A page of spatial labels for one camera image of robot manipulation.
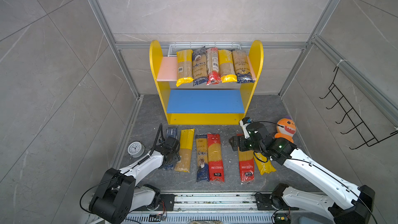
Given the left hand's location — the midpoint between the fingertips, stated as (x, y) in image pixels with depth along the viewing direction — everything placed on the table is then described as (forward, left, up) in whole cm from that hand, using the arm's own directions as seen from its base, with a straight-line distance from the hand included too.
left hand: (172, 155), depth 89 cm
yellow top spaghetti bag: (+5, -8, +2) cm, 10 cm away
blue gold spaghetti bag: (-12, -17, +3) cm, 22 cm away
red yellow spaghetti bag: (-8, -41, +3) cm, 42 cm away
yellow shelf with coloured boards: (+25, -18, +13) cm, 34 cm away
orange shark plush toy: (+11, -69, +9) cm, 70 cm away
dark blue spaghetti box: (+14, +2, +3) cm, 14 cm away
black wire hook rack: (+4, -83, +34) cm, 90 cm away
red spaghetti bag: (-7, -25, +3) cm, 26 cm away
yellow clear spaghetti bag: (-9, -51, +3) cm, 52 cm away
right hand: (+1, -35, +18) cm, 39 cm away
